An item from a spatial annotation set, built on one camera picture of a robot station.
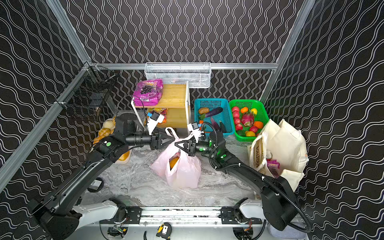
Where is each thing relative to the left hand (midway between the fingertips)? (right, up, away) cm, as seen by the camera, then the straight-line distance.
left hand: (174, 137), depth 62 cm
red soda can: (+50, -12, +21) cm, 56 cm away
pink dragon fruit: (+47, +10, +44) cm, 65 cm away
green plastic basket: (+44, +20, +51) cm, 70 cm away
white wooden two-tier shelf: (-1, +19, +19) cm, 28 cm away
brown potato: (+16, +17, +54) cm, 59 cm away
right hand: (0, -4, +6) cm, 8 cm away
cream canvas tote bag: (+56, -5, +14) cm, 58 cm away
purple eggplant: (+24, +16, +53) cm, 61 cm away
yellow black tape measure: (-5, -44, +6) cm, 44 cm away
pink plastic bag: (0, -14, +6) cm, 15 cm away
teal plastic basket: (+31, +8, +50) cm, 59 cm away
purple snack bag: (+50, -16, +16) cm, 55 cm away
